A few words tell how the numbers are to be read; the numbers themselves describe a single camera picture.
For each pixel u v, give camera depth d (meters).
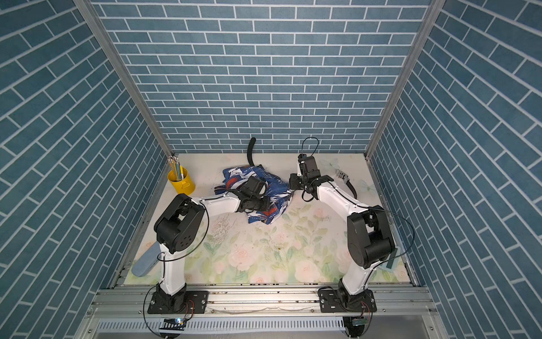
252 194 0.79
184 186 0.97
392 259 0.49
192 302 0.73
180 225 0.53
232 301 0.75
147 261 0.80
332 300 0.74
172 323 0.72
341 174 1.08
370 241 0.47
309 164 0.72
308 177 0.71
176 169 0.96
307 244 0.89
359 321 0.71
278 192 0.96
